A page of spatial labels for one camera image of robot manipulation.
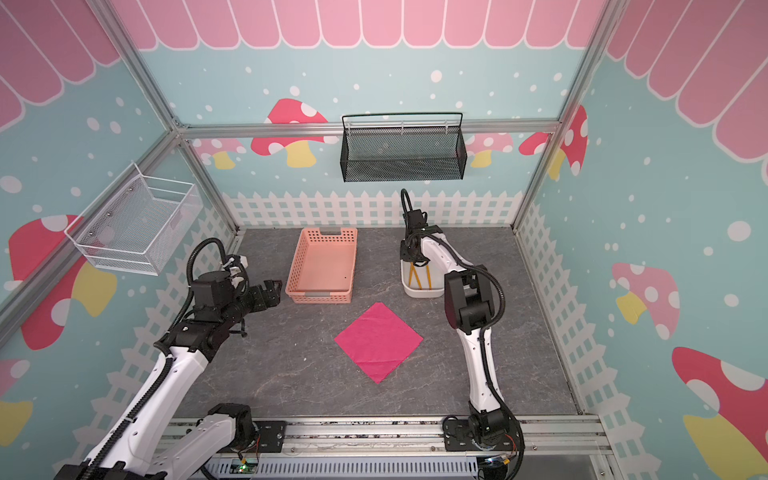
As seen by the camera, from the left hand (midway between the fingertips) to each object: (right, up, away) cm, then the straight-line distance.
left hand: (267, 290), depth 79 cm
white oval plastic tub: (+46, 0, +26) cm, 53 cm away
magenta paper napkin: (+30, -17, +11) cm, 36 cm away
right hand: (+40, +10, +26) cm, 48 cm away
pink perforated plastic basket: (+8, +6, +30) cm, 31 cm away
